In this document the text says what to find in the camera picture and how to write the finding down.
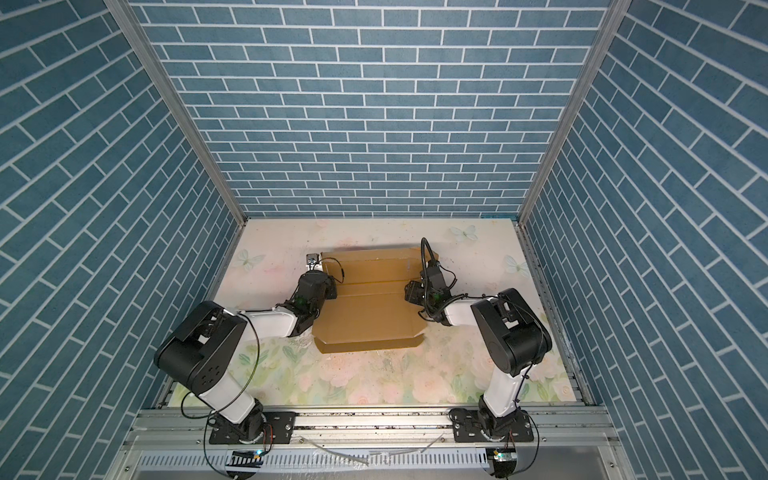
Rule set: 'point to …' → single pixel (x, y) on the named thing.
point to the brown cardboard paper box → (370, 309)
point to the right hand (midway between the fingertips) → (409, 285)
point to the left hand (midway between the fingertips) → (329, 274)
